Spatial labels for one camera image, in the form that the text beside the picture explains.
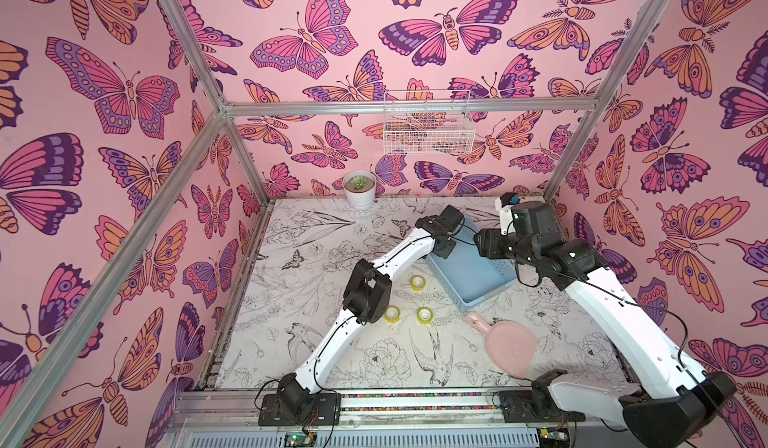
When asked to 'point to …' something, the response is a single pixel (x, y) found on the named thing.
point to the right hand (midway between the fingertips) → (480, 237)
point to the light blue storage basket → (468, 278)
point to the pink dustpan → (511, 345)
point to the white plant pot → (360, 190)
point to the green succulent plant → (358, 182)
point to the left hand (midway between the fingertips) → (445, 244)
